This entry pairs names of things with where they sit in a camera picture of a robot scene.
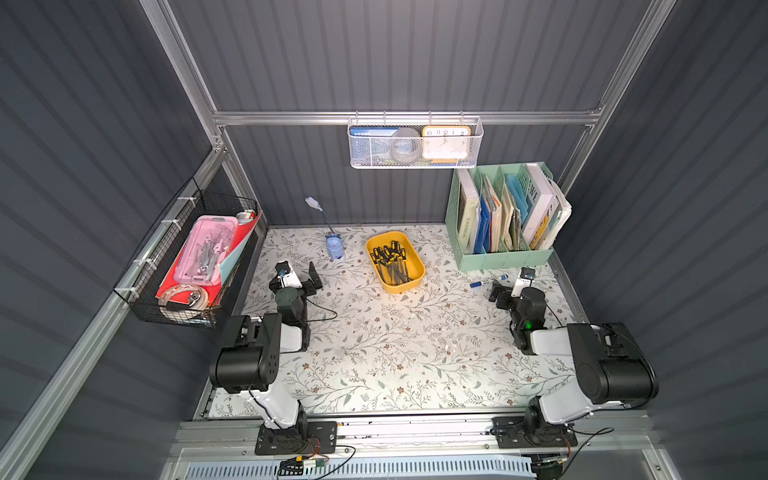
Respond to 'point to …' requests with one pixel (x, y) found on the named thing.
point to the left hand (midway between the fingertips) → (293, 266)
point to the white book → (542, 208)
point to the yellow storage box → (395, 260)
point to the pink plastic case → (207, 251)
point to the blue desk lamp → (334, 242)
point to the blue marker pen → (481, 283)
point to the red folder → (244, 224)
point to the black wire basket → (187, 305)
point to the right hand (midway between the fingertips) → (518, 283)
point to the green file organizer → (502, 215)
